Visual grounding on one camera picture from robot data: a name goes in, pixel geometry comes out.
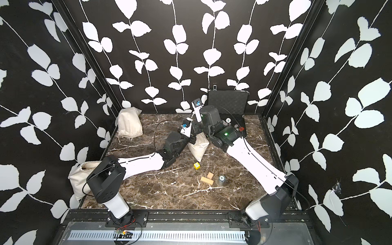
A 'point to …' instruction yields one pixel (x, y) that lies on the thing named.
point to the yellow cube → (197, 166)
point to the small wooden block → (210, 175)
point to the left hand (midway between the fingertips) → (195, 124)
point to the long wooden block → (207, 180)
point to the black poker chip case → (233, 106)
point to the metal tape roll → (222, 178)
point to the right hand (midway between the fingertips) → (196, 112)
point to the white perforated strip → (165, 235)
